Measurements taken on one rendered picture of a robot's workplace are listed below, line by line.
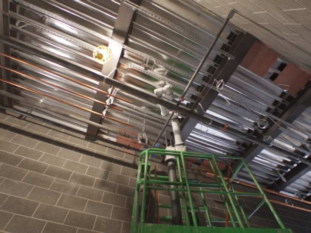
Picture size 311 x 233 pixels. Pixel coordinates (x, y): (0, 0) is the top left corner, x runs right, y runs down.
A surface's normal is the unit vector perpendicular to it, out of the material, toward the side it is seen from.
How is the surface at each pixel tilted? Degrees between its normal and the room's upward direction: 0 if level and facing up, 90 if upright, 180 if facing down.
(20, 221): 90
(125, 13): 180
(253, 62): 180
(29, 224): 90
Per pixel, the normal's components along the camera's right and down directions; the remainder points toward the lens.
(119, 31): 0.00, 0.53
